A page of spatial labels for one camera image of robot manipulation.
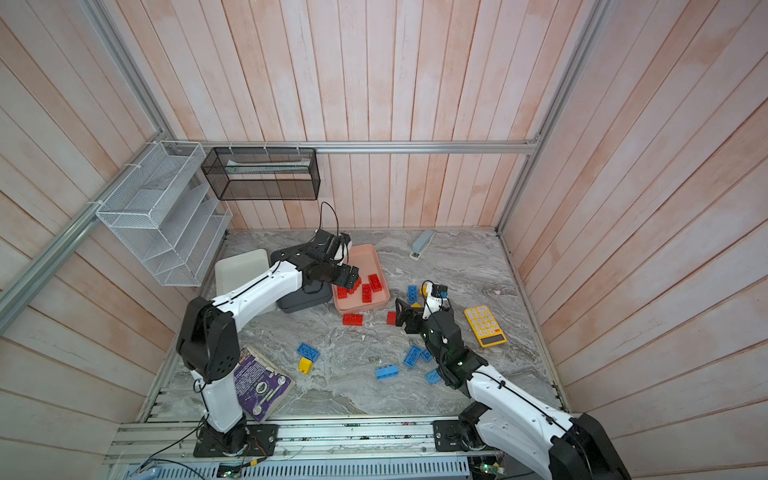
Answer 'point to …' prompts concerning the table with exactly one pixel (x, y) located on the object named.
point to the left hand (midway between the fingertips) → (345, 277)
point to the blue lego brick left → (308, 352)
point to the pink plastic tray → (367, 261)
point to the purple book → (262, 385)
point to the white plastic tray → (235, 272)
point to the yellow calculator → (485, 326)
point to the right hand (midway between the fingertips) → (409, 300)
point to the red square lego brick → (392, 318)
